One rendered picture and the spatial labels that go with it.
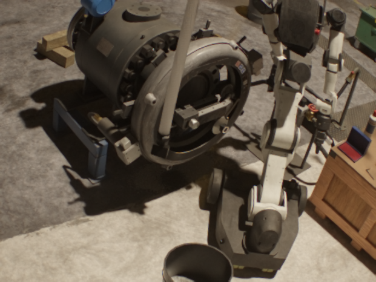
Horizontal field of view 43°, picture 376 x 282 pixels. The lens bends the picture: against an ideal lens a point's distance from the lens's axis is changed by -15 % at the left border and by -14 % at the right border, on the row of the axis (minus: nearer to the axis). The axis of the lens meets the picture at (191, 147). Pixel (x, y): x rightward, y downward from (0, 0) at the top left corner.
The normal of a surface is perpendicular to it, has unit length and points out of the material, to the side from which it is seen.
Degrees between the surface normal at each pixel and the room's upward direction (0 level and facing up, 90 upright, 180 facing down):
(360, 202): 90
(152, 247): 0
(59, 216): 0
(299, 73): 61
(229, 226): 0
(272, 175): 46
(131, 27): 27
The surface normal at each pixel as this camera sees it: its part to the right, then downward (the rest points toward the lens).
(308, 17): -0.33, 0.34
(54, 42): 0.66, 0.56
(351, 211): -0.74, 0.29
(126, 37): -0.33, -0.39
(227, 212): 0.19, -0.76
